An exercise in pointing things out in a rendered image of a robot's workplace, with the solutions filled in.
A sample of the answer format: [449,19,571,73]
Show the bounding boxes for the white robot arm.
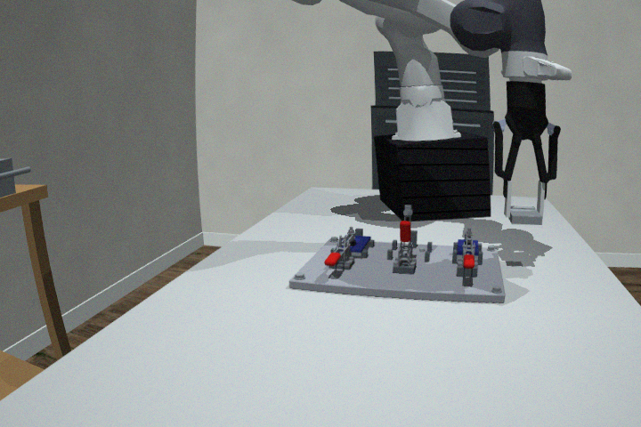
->
[339,0,572,141]

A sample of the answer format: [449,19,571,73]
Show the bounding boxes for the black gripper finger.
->
[492,119,525,217]
[531,122,561,217]

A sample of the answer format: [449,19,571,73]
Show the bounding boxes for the blue metal block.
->
[457,239,479,261]
[350,236,371,256]

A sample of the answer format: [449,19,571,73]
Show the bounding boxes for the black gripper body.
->
[505,81,548,141]

